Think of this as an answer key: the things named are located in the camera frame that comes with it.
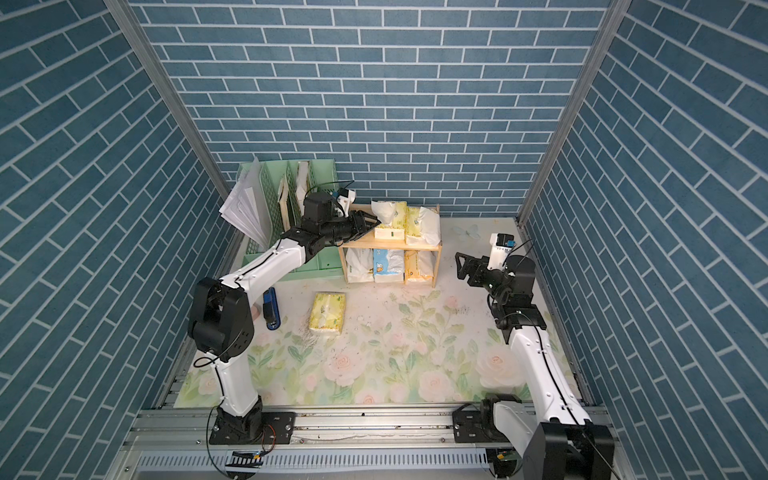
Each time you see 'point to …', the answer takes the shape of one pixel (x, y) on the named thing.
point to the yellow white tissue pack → (392, 215)
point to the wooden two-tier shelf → (405, 248)
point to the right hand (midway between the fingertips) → (473, 257)
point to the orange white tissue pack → (419, 264)
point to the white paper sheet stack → (245, 207)
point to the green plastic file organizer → (304, 176)
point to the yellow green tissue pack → (328, 312)
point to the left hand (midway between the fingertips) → (386, 224)
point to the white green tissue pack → (360, 265)
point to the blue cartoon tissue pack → (381, 272)
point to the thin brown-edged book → (283, 201)
